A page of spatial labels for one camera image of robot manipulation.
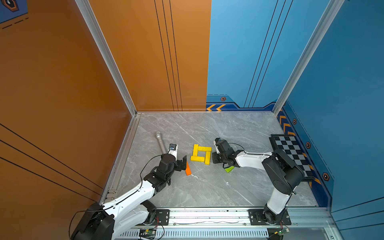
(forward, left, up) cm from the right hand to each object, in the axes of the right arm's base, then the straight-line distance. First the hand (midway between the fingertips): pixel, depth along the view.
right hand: (213, 156), depth 96 cm
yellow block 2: (+4, +5, +2) cm, 7 cm away
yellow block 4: (-3, +4, +2) cm, 5 cm away
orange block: (-10, +16, +1) cm, 18 cm away
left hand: (-4, +20, +11) cm, 23 cm away
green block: (-9, -9, +1) cm, 13 cm away
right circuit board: (-40, -28, -1) cm, 49 cm away
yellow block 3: (-2, +10, +1) cm, 10 cm away
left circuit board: (-41, +34, -3) cm, 53 cm away
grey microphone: (+14, +37, +4) cm, 40 cm away
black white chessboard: (+8, -51, +3) cm, 51 cm away
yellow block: (+4, +11, +2) cm, 12 cm away
